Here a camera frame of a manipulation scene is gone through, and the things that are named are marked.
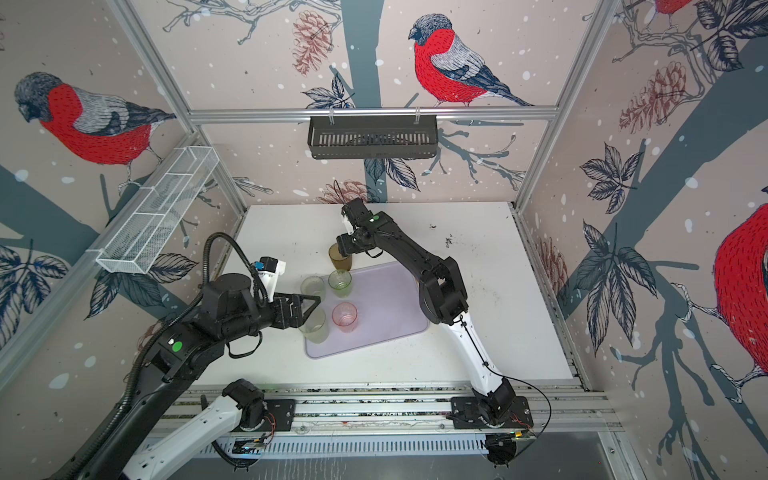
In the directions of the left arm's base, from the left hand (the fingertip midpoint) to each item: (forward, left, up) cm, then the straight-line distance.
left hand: (305, 300), depth 66 cm
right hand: (+27, -5, -17) cm, 33 cm away
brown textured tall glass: (+25, -2, -21) cm, 33 cm away
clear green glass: (+18, -3, -22) cm, 29 cm away
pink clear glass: (+7, -5, -25) cm, 26 cm away
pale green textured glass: (+16, +5, -21) cm, 27 cm away
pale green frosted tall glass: (0, +1, -15) cm, 15 cm away
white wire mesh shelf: (+24, +43, +5) cm, 50 cm away
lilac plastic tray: (+10, -19, -23) cm, 31 cm away
